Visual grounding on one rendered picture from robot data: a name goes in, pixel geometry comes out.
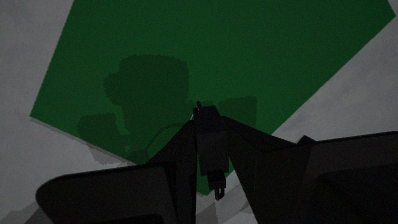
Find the green circuit board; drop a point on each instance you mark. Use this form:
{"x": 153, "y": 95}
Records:
{"x": 126, "y": 74}

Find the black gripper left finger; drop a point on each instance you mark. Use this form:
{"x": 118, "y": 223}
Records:
{"x": 164, "y": 185}

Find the black cooling fan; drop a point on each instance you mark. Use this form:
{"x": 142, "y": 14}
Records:
{"x": 305, "y": 139}

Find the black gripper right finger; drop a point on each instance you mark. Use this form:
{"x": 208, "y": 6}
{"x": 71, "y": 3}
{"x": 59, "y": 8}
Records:
{"x": 278, "y": 176}

